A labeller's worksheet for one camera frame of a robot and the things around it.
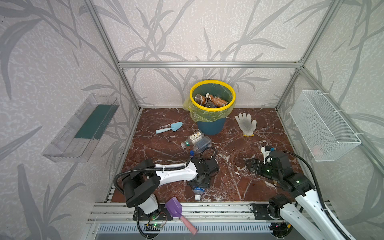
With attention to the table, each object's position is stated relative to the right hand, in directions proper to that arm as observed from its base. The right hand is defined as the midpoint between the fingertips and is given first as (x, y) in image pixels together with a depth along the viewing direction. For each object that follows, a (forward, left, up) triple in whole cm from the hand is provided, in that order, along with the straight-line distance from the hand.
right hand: (249, 159), depth 78 cm
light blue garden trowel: (+32, +45, -14) cm, 57 cm away
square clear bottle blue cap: (+14, +25, -9) cm, 31 cm away
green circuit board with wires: (-27, +47, -13) cm, 56 cm away
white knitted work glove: (+36, -7, -15) cm, 40 cm away
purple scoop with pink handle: (-20, +39, -12) cm, 46 cm away
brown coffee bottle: (+35, +15, +8) cm, 39 cm away
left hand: (-7, +24, -12) cm, 28 cm away
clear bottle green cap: (+18, +31, -9) cm, 37 cm away
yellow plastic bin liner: (+24, +26, +9) cm, 36 cm away
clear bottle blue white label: (-13, +27, -9) cm, 32 cm away
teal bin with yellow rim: (+37, +20, +7) cm, 43 cm away
